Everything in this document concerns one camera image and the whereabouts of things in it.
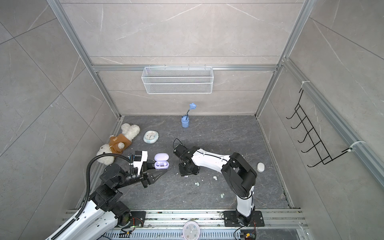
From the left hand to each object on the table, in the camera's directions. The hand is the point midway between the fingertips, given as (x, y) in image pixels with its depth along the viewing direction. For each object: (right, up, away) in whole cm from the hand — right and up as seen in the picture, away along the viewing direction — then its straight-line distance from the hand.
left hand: (165, 165), depth 61 cm
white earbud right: (+25, -14, +26) cm, 39 cm away
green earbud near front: (+27, -22, +19) cm, 40 cm away
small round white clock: (-19, +9, +43) cm, 48 cm away
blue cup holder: (+5, +19, +48) cm, 52 cm away
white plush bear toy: (-35, +6, +29) cm, 46 cm away
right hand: (+7, -11, +26) cm, 30 cm away
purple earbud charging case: (-1, +1, -1) cm, 2 cm away
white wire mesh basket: (0, +48, +40) cm, 62 cm away
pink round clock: (+11, -33, +7) cm, 35 cm away
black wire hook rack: (+66, +7, +2) cm, 67 cm away
